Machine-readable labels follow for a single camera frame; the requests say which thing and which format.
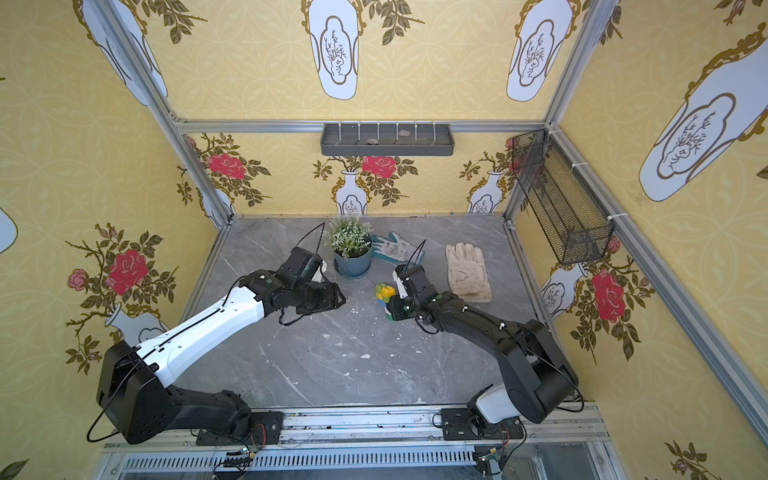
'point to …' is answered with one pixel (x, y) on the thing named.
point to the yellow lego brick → (386, 292)
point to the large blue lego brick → (381, 302)
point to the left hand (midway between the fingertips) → (343, 302)
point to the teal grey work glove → (394, 248)
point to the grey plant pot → (352, 267)
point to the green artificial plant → (348, 236)
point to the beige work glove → (467, 277)
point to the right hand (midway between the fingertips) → (391, 308)
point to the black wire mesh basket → (559, 200)
